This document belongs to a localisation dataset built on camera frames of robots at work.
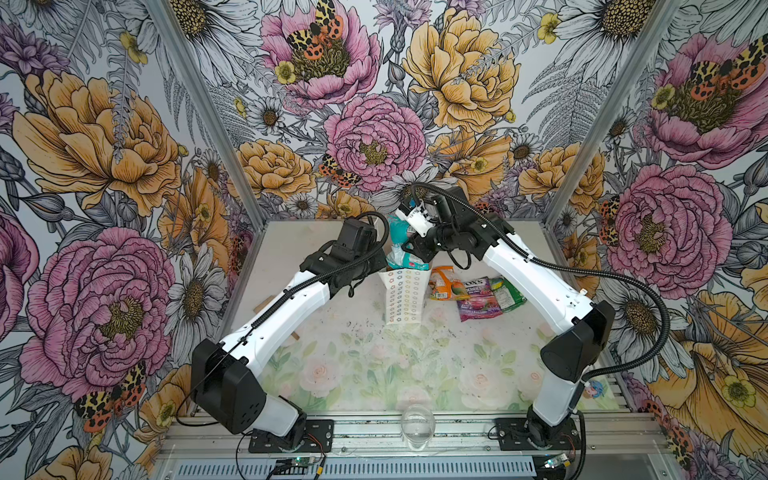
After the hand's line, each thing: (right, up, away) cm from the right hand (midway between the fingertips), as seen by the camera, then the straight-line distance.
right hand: (410, 252), depth 78 cm
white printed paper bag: (-1, -11, +5) cm, 12 cm away
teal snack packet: (-4, -1, 0) cm, 4 cm away
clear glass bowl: (+2, -44, 0) cm, 44 cm away
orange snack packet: (+12, -12, +19) cm, 25 cm away
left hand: (-8, -3, +3) cm, 9 cm away
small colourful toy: (+46, -35, -1) cm, 58 cm away
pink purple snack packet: (+24, -16, +18) cm, 34 cm away
